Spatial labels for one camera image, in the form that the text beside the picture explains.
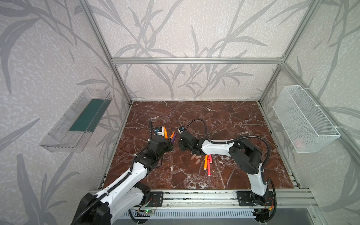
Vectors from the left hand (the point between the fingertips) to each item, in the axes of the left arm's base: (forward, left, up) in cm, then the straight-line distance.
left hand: (173, 135), depth 83 cm
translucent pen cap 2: (-8, -16, -14) cm, 22 cm away
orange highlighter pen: (-1, +4, +4) cm, 5 cm away
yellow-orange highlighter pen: (-9, -21, -13) cm, 26 cm away
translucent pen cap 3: (-11, -15, -13) cm, 23 cm away
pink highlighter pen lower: (-15, -22, -12) cm, 29 cm away
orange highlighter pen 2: (+8, +2, -14) cm, 16 cm away
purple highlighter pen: (+6, +1, -13) cm, 15 cm away
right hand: (+4, -4, -10) cm, 12 cm away
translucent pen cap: (-8, -13, -13) cm, 20 cm away
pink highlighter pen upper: (-10, -23, -12) cm, 28 cm away
